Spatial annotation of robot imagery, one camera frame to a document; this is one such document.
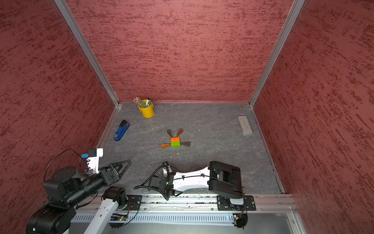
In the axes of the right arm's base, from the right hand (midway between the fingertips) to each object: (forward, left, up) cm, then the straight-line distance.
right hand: (171, 186), depth 81 cm
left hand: (0, +14, +30) cm, 33 cm away
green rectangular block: (+25, -2, +2) cm, 25 cm away
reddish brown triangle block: (+36, -5, +2) cm, 36 cm away
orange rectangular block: (+29, 0, +2) cm, 29 cm away
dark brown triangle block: (+35, +3, +2) cm, 35 cm away
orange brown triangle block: (+25, +5, +3) cm, 25 cm away
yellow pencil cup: (+52, +22, +5) cm, 57 cm away
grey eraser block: (+39, -52, +2) cm, 65 cm away
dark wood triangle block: (+25, -9, +2) cm, 27 cm away
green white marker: (+56, +20, +12) cm, 60 cm away
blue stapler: (+39, +37, +4) cm, 54 cm away
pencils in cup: (+52, +25, +18) cm, 60 cm away
